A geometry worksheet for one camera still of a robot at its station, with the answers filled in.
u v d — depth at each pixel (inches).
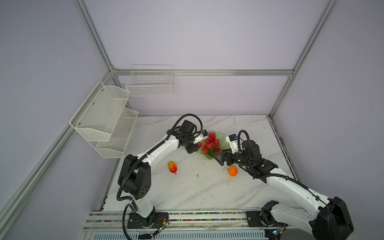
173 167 34.7
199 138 30.7
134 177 17.6
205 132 30.7
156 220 28.9
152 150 20.2
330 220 15.4
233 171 33.9
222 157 27.0
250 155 23.1
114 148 30.3
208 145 36.6
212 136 38.6
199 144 30.9
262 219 26.1
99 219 29.5
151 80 37.6
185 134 25.5
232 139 27.3
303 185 18.5
